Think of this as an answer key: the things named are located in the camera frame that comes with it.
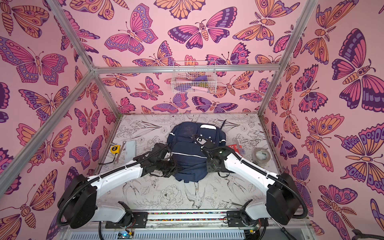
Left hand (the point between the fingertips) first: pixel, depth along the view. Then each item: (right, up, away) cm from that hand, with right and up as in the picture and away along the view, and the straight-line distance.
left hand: (185, 167), depth 79 cm
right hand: (+15, 0, +3) cm, 16 cm away
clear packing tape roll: (+48, +3, +16) cm, 50 cm away
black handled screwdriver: (+47, -27, -10) cm, 55 cm away
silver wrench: (-45, +5, +20) cm, 49 cm away
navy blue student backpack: (+2, +3, +7) cm, 8 cm away
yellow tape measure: (-47, +7, +18) cm, 51 cm away
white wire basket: (+5, +54, +16) cm, 56 cm away
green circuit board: (-29, -31, -7) cm, 43 cm away
